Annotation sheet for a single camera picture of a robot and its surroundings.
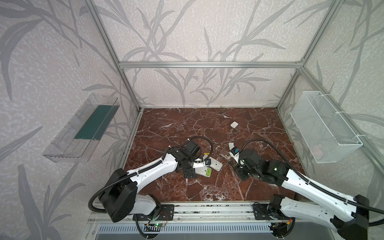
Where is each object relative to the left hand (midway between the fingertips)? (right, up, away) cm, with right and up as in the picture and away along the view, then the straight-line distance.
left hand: (195, 159), depth 85 cm
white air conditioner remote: (+6, -8, +2) cm, 10 cm away
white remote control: (+12, -4, +4) cm, 13 cm away
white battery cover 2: (+24, +6, +14) cm, 28 cm away
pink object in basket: (+61, +7, -12) cm, 63 cm away
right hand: (+21, +1, -8) cm, 23 cm away
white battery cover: (+28, +19, +26) cm, 42 cm away
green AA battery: (+8, -8, +2) cm, 11 cm away
